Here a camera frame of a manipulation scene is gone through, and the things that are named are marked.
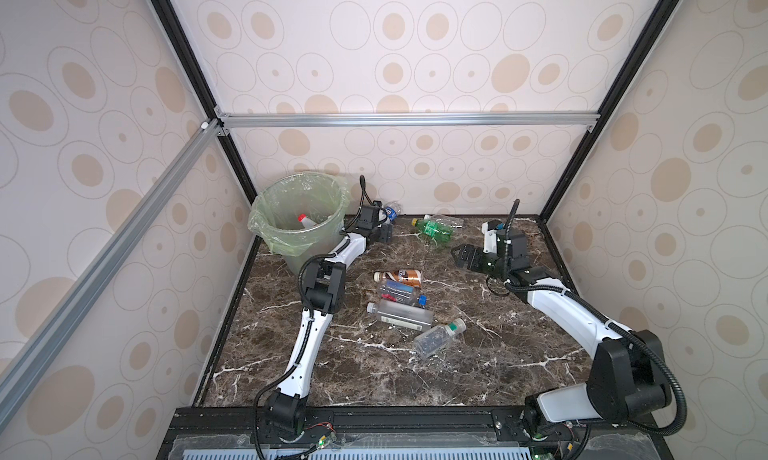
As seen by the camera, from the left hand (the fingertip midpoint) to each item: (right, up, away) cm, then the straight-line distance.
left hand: (389, 219), depth 113 cm
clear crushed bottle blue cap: (+1, -25, -14) cm, 29 cm away
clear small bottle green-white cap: (+13, -38, -25) cm, 48 cm away
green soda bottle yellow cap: (+16, -4, -3) cm, 17 cm away
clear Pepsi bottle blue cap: (+2, +4, +5) cm, 7 cm away
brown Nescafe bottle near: (+7, -20, -18) cm, 28 cm away
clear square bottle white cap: (+4, -31, -22) cm, 38 cm away
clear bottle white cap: (+25, -1, +3) cm, 25 cm away
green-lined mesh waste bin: (-36, -1, -20) cm, 41 cm away
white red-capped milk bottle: (-29, -2, -10) cm, 31 cm away
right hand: (+22, -11, -26) cm, 36 cm away
